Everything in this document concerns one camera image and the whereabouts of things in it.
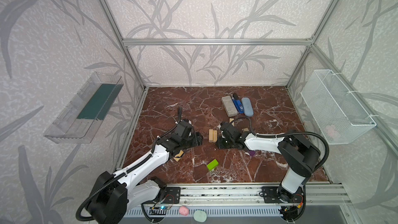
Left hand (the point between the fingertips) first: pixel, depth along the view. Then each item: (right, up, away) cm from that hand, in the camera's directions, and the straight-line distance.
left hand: (201, 135), depth 83 cm
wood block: (+27, 0, +13) cm, 30 cm away
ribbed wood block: (+19, +6, +17) cm, 26 cm away
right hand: (+8, -4, +8) cm, 12 cm away
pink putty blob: (-7, -30, -15) cm, 35 cm away
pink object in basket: (+63, +4, -10) cm, 64 cm away
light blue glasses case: (+31, +14, +22) cm, 40 cm away
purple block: (+29, -12, +5) cm, 32 cm away
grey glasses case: (+18, +15, +22) cm, 32 cm away
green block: (+6, -16, -1) cm, 17 cm away
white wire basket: (+58, +12, -20) cm, 63 cm away
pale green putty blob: (0, -32, -16) cm, 36 cm away
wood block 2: (+8, -3, +8) cm, 12 cm away
